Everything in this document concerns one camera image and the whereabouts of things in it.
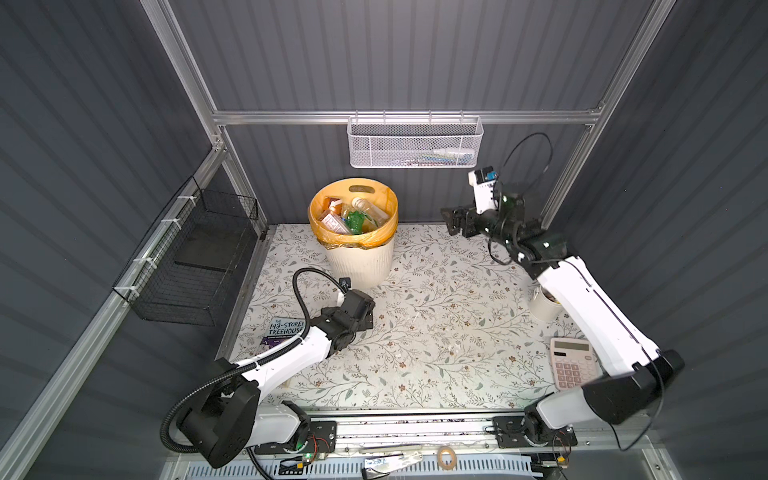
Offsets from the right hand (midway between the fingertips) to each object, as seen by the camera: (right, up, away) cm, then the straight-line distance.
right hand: (464, 204), depth 71 cm
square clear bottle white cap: (-34, -3, +16) cm, 38 cm away
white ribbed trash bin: (-25, -16, +20) cm, 36 cm away
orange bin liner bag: (-31, +9, +26) cm, 42 cm away
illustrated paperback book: (-52, -35, +20) cm, 66 cm away
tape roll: (-3, -62, 0) cm, 62 cm away
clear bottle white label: (-22, +1, +26) cm, 35 cm away
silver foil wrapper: (-20, -61, -2) cm, 65 cm away
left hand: (-28, -29, +16) cm, 44 cm away
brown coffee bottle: (-34, +2, +22) cm, 41 cm away
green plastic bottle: (-29, -2, +23) cm, 37 cm away
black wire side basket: (-69, -16, +1) cm, 71 cm away
